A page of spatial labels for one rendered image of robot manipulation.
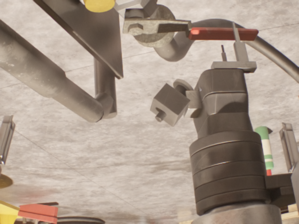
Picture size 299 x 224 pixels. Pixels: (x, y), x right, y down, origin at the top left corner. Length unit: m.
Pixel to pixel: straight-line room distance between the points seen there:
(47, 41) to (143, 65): 0.35
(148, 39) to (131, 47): 0.90
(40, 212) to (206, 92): 2.96
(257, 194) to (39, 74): 0.22
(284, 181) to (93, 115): 0.21
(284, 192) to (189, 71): 1.24
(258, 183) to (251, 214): 0.04
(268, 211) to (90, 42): 0.25
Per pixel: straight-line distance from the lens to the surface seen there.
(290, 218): 4.52
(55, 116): 1.94
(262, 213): 0.44
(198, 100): 0.49
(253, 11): 1.41
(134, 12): 0.54
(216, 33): 0.54
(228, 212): 0.43
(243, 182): 0.45
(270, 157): 2.26
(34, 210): 3.41
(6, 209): 3.52
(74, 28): 0.49
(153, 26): 0.54
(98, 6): 0.45
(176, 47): 0.64
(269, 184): 0.46
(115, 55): 0.57
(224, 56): 0.57
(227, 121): 0.47
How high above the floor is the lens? 0.77
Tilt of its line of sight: 23 degrees down
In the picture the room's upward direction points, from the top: 174 degrees clockwise
